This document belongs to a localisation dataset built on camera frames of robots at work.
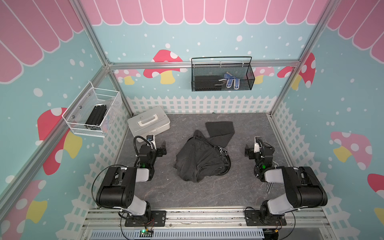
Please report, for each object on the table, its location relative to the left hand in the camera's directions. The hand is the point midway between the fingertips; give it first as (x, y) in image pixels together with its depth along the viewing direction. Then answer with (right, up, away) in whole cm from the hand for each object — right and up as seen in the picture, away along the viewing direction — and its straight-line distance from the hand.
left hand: (158, 143), depth 93 cm
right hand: (+61, 0, 0) cm, 61 cm away
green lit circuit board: (-1, -42, -21) cm, 47 cm away
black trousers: (+26, -8, -4) cm, 28 cm away
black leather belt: (+41, -5, 0) cm, 41 cm away
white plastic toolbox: (-7, +13, +6) cm, 16 cm away
